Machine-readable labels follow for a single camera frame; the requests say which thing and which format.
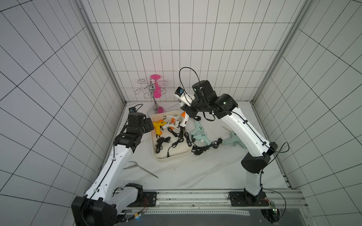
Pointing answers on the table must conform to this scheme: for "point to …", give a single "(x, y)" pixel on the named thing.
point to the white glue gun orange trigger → (185, 117)
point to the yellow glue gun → (157, 125)
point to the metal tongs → (144, 169)
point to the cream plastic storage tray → (168, 138)
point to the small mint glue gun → (202, 136)
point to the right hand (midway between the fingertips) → (179, 105)
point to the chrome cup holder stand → (155, 109)
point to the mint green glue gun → (198, 129)
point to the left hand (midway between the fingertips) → (142, 125)
